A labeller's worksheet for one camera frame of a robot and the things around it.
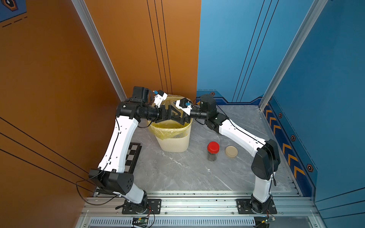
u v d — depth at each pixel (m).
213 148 0.80
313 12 0.71
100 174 0.40
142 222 0.71
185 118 0.66
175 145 0.90
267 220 0.70
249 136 0.52
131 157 0.88
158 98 0.64
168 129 0.70
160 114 0.61
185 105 0.60
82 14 0.71
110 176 0.40
